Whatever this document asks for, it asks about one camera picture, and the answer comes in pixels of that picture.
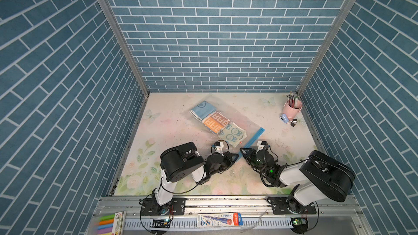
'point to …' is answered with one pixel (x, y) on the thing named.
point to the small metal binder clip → (294, 121)
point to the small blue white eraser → (284, 118)
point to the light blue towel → (203, 110)
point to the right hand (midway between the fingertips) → (240, 150)
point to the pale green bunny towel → (233, 134)
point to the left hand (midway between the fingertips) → (244, 159)
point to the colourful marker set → (112, 224)
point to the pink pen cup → (293, 107)
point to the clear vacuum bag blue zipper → (234, 113)
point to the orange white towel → (216, 122)
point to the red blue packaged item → (219, 220)
